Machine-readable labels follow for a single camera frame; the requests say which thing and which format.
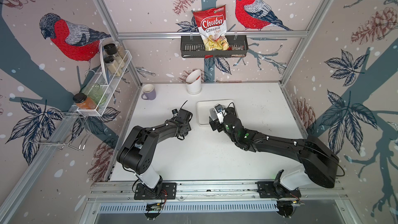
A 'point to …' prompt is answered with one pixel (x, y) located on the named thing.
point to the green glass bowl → (93, 90)
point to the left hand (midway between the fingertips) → (186, 124)
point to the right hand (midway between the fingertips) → (217, 112)
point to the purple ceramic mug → (149, 92)
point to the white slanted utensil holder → (194, 82)
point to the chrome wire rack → (64, 145)
